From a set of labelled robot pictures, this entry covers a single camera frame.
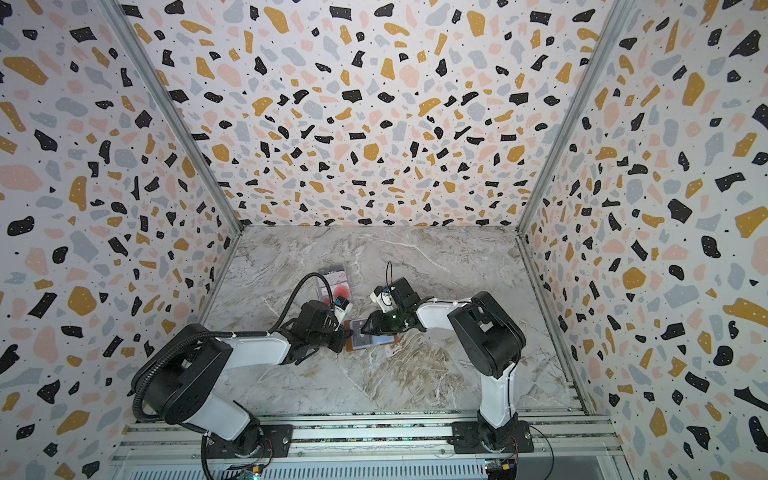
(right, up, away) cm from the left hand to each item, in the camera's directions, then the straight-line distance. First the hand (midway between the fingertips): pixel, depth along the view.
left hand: (357, 328), depth 90 cm
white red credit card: (-6, +11, +7) cm, 14 cm away
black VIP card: (+1, -4, 0) cm, 4 cm away
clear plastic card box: (-8, +14, +10) cm, 19 cm away
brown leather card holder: (+8, -3, -1) cm, 9 cm away
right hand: (+2, +1, -1) cm, 3 cm away
